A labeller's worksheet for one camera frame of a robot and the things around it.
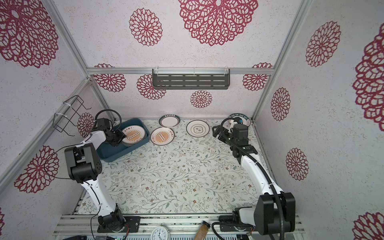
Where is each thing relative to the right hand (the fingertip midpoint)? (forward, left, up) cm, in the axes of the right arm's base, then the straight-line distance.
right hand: (219, 128), depth 82 cm
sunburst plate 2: (+13, +38, -23) cm, 46 cm away
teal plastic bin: (-8, +66, -16) cm, 68 cm away
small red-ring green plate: (+29, +35, -24) cm, 51 cm away
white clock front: (-47, +28, -21) cm, 58 cm away
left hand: (+5, +61, -18) cm, 64 cm away
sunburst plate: (+10, +56, -20) cm, 60 cm away
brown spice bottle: (-45, +9, -21) cm, 51 cm away
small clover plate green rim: (+21, +12, -24) cm, 34 cm away
